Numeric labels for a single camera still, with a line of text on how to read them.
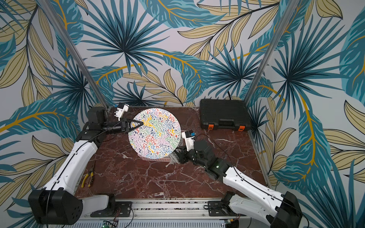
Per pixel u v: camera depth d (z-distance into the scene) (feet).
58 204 1.23
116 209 2.27
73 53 2.76
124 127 2.04
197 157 1.86
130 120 2.17
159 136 2.26
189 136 2.06
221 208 2.18
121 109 2.17
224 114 3.48
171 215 2.39
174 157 2.16
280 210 1.30
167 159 2.23
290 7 2.24
